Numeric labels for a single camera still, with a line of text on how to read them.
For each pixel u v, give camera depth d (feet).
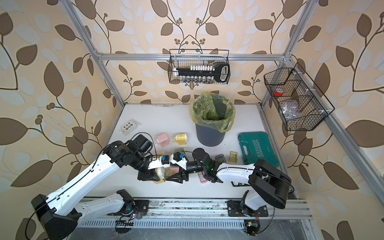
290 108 2.38
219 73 2.74
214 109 2.83
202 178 2.06
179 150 2.96
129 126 3.41
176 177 2.13
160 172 2.16
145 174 1.97
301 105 2.38
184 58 2.99
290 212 2.44
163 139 2.99
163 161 1.99
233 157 3.04
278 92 2.64
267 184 1.41
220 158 2.99
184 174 2.11
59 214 1.28
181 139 3.07
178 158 2.07
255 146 2.99
